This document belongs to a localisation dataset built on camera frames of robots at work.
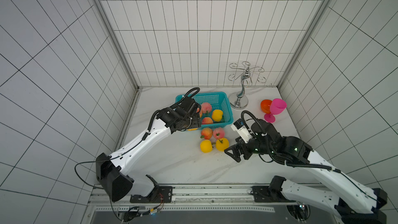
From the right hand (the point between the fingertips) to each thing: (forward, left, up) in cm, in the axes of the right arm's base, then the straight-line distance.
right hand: (229, 142), depth 67 cm
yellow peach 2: (+21, +10, -17) cm, 29 cm away
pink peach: (+31, +12, -16) cm, 37 cm away
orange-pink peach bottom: (+27, +15, -17) cm, 35 cm away
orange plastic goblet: (+37, -29, -20) cm, 51 cm away
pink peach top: (+13, +3, -16) cm, 21 cm away
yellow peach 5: (+6, +2, -16) cm, 17 cm away
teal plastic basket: (+39, +3, -18) cm, 44 cm away
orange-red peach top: (+12, +10, -16) cm, 23 cm away
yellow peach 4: (+4, +10, -16) cm, 20 cm away
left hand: (+9, +19, -3) cm, 21 cm away
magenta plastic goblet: (+29, -32, -9) cm, 44 cm away
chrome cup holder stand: (+43, -9, -22) cm, 49 cm away
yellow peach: (+26, +4, -18) cm, 32 cm away
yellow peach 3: (+2, +16, +6) cm, 17 cm away
